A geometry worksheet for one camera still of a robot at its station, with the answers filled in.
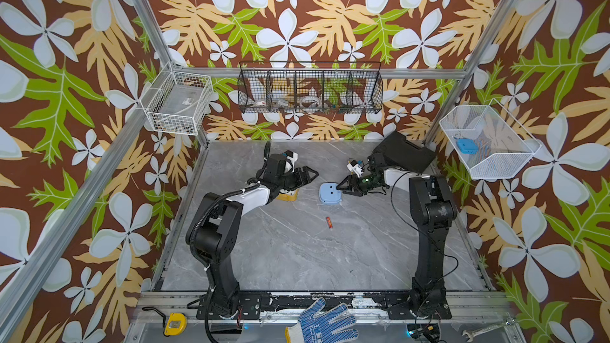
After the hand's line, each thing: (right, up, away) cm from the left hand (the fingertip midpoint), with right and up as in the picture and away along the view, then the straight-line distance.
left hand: (314, 173), depth 91 cm
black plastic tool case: (+40, +11, +22) cm, 47 cm away
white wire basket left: (-50, +26, -7) cm, 57 cm away
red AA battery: (+6, -20, +2) cm, 21 cm away
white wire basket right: (+62, +11, -10) cm, 63 cm away
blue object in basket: (+54, +10, -8) cm, 56 cm away
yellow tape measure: (-42, -44, -22) cm, 65 cm away
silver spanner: (+46, -47, -22) cm, 69 cm away
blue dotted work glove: (+2, -46, -21) cm, 50 cm away
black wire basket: (-1, +36, +6) cm, 36 cm away
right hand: (+12, -7, +9) cm, 16 cm away
